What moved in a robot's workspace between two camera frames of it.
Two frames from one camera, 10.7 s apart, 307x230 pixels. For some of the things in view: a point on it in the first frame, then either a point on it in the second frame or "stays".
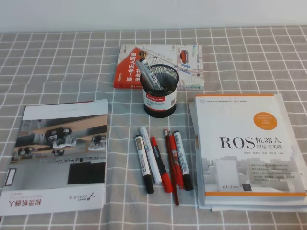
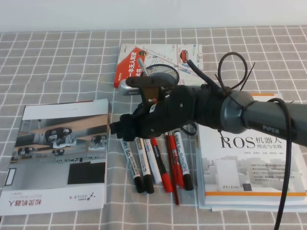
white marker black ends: (187, 181) stays
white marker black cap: (145, 165) to (133, 165)
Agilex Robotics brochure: (59, 160) stays
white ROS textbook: (250, 155) stays
